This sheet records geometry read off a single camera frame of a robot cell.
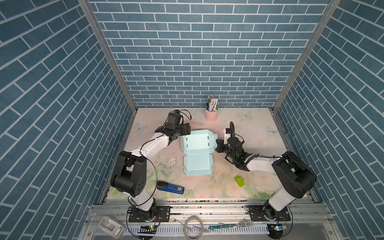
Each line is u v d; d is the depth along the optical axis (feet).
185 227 2.24
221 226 2.32
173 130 2.27
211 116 3.57
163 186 2.69
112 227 2.23
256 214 2.42
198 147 3.17
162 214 2.41
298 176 1.52
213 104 3.43
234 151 2.30
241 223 2.37
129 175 1.49
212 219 2.42
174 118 2.28
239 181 2.71
